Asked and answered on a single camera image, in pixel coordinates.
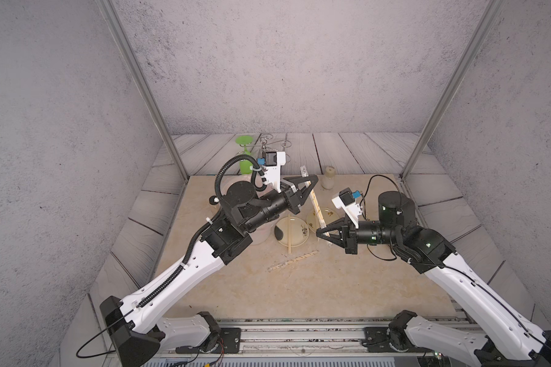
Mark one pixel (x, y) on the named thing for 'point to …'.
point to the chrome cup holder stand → (278, 146)
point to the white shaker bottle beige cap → (328, 182)
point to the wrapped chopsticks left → (293, 259)
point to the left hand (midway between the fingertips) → (322, 183)
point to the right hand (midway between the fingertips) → (321, 234)
